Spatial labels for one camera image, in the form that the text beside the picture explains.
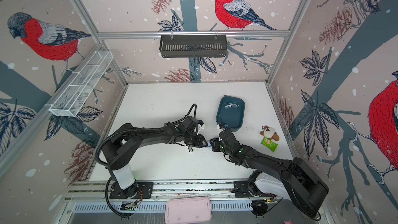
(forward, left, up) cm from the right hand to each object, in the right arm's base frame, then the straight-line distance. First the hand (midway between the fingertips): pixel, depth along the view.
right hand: (209, 143), depth 85 cm
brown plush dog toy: (+9, -36, -2) cm, 37 cm away
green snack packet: (+2, -36, -4) cm, 36 cm away
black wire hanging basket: (+60, +13, +26) cm, 66 cm away
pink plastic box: (-31, +9, -2) cm, 32 cm away
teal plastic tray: (+23, -13, -2) cm, 27 cm away
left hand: (-2, +2, +1) cm, 3 cm away
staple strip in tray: (+30, -14, -4) cm, 33 cm away
